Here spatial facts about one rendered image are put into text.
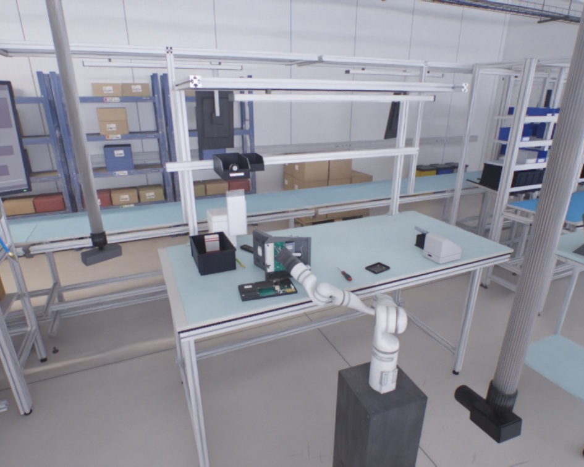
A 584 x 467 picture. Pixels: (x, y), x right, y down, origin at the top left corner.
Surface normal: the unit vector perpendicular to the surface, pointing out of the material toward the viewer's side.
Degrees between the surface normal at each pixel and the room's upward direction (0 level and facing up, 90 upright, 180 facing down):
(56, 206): 90
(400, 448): 90
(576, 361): 0
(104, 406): 0
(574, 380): 0
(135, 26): 90
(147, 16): 90
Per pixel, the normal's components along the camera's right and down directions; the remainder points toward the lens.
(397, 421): 0.35, 0.33
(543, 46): -0.91, 0.15
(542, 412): 0.00, -0.94
